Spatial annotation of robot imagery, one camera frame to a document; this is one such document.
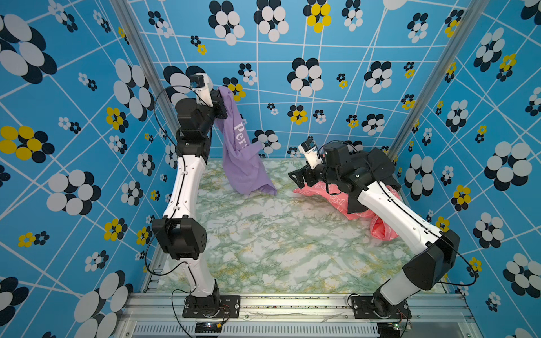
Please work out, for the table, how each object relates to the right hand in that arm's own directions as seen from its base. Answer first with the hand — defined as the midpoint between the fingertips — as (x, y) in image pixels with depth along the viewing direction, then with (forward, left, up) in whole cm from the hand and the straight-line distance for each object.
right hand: (300, 167), depth 77 cm
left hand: (+14, +27, +24) cm, 38 cm away
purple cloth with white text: (+7, +22, -15) cm, 27 cm away
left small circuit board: (-46, +33, -32) cm, 65 cm away
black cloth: (+17, -42, -20) cm, 49 cm away
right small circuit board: (-46, -29, -31) cm, 62 cm away
